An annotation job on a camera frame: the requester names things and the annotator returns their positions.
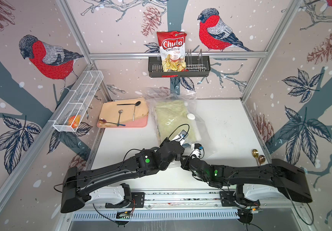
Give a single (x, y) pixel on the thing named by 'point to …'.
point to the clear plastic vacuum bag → (204, 135)
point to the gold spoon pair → (260, 159)
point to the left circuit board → (123, 214)
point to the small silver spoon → (120, 111)
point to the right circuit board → (255, 211)
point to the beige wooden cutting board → (109, 110)
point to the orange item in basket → (74, 121)
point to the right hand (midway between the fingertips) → (177, 157)
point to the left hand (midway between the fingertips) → (181, 137)
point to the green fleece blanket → (172, 118)
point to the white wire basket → (78, 100)
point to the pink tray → (139, 122)
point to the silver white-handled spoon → (134, 114)
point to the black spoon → (137, 103)
